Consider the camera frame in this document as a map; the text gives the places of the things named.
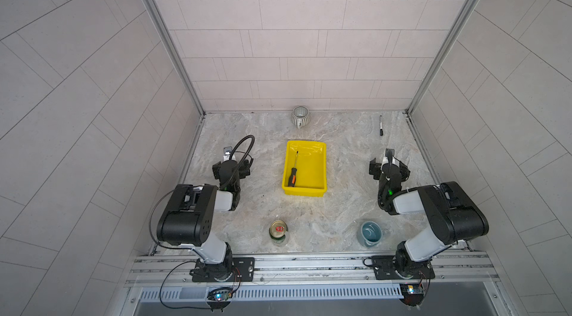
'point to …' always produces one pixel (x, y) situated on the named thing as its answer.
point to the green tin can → (277, 230)
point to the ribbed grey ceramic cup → (300, 116)
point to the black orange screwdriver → (293, 176)
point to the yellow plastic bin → (311, 168)
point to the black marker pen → (381, 132)
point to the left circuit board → (220, 298)
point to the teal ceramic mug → (372, 232)
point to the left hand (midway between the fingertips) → (235, 156)
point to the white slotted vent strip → (306, 291)
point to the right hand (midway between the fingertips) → (386, 157)
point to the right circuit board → (412, 294)
